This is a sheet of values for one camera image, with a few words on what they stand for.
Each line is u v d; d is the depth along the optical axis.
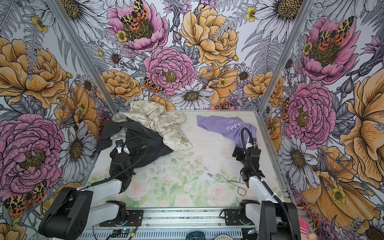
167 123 1.05
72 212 0.42
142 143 0.94
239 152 0.80
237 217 0.74
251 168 0.62
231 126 1.08
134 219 0.73
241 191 0.83
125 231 0.71
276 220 0.42
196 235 0.64
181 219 0.76
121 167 0.65
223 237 0.66
